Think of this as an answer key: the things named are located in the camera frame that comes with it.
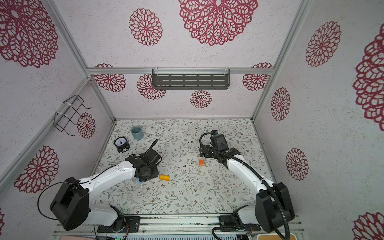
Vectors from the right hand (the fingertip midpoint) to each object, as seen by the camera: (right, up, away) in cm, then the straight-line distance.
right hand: (207, 147), depth 86 cm
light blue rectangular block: (-36, -15, -11) cm, 41 cm away
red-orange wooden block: (-3, -10, +7) cm, 13 cm away
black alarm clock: (-57, 0, +17) cm, 59 cm away
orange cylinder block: (-25, -19, +3) cm, 31 cm away
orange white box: (+28, -38, -20) cm, 51 cm away
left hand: (-30, -17, -1) cm, 35 cm away
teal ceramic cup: (-47, +8, +20) cm, 52 cm away
